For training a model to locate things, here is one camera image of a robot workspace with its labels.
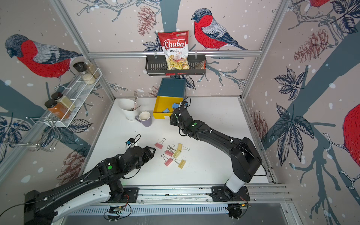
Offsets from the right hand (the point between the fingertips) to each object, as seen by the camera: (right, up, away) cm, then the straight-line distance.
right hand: (171, 116), depth 84 cm
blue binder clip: (-4, +3, +8) cm, 10 cm away
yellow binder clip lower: (+6, -29, -1) cm, 30 cm away
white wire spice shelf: (-54, +12, -4) cm, 56 cm away
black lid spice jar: (-51, +24, 0) cm, 57 cm away
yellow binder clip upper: (+4, -23, +2) cm, 23 cm away
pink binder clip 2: (-1, -24, +5) cm, 25 cm away
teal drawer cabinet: (0, +20, +14) cm, 24 cm away
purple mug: (-21, -2, +16) cm, 27 cm away
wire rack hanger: (-60, -12, -14) cm, 63 cm away
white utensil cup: (-33, +3, +21) cm, 39 cm away
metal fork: (-29, +14, +20) cm, 37 cm away
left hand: (-7, -18, -9) cm, 21 cm away
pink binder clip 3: (-2, -28, +1) cm, 28 cm away
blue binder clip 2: (+2, +6, +9) cm, 11 cm away
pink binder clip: (-9, -20, +9) cm, 24 cm away
